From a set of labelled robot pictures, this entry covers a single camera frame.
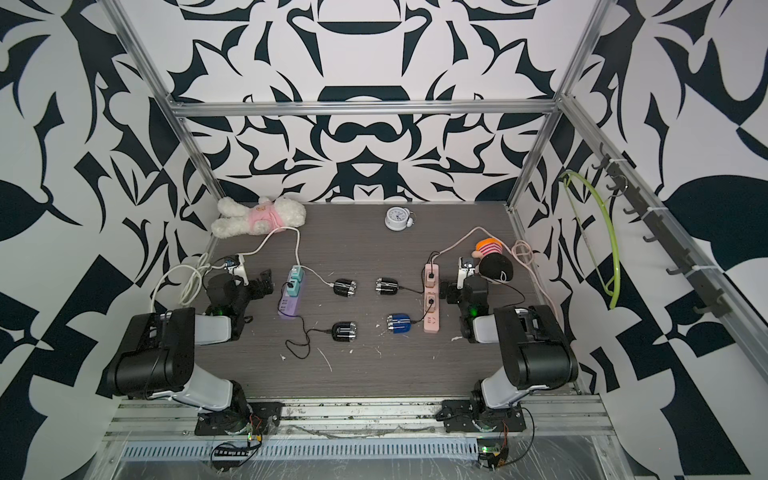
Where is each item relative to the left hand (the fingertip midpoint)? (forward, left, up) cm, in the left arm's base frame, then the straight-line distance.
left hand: (250, 268), depth 94 cm
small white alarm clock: (+22, -48, -3) cm, 53 cm away
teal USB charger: (-3, -15, +1) cm, 15 cm away
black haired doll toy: (-3, -75, +3) cm, 75 cm away
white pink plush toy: (+20, -1, +2) cm, 20 cm away
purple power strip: (-11, -13, -4) cm, 18 cm away
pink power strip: (-13, -55, +1) cm, 56 cm away
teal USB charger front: (-8, -14, 0) cm, 16 cm away
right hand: (-3, -65, -1) cm, 65 cm away
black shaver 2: (-6, -42, -3) cm, 42 cm away
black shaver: (-6, -29, -3) cm, 30 cm away
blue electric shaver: (-18, -45, -4) cm, 49 cm away
